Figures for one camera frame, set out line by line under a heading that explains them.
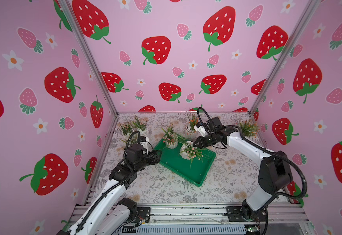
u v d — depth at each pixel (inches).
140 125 38.2
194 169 33.5
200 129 31.6
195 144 33.0
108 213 18.4
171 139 38.4
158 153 27.9
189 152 29.6
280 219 28.9
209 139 29.3
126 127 37.6
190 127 39.8
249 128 37.6
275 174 18.0
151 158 26.3
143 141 26.6
